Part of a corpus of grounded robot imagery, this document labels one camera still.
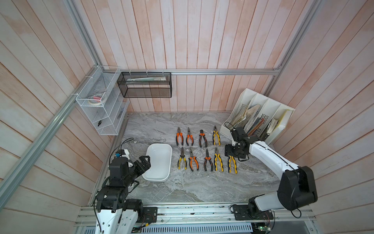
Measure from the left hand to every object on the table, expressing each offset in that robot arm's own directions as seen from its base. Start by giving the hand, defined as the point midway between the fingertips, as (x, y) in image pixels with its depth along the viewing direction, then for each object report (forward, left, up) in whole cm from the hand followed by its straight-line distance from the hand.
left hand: (144, 163), depth 72 cm
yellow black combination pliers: (+29, -42, -17) cm, 54 cm away
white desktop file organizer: (+33, -68, +1) cm, 76 cm away
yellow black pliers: (+14, -43, -17) cm, 48 cm away
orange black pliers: (+12, -36, -17) cm, 41 cm away
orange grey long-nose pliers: (+10, -25, -18) cm, 32 cm away
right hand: (+13, -49, -11) cm, 51 cm away
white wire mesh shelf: (+21, +22, +10) cm, 32 cm away
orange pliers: (+33, -16, -18) cm, 41 cm away
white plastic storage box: (+12, -5, -19) cm, 23 cm away
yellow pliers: (+7, -49, -17) cm, 52 cm away
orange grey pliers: (+29, -25, -17) cm, 42 cm away
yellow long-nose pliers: (+14, -19, -18) cm, 30 cm away
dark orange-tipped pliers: (+31, -32, -17) cm, 48 cm away
